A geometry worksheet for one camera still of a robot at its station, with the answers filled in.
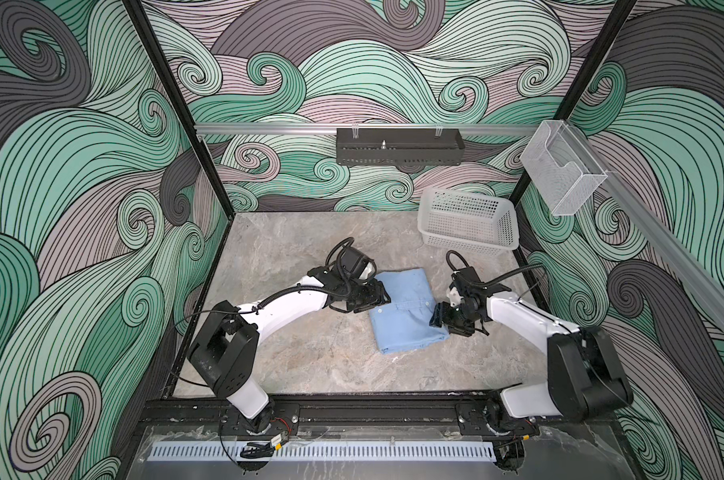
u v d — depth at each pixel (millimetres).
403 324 875
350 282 643
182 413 745
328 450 697
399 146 985
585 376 422
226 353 433
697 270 553
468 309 661
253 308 477
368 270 701
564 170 762
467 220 1180
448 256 826
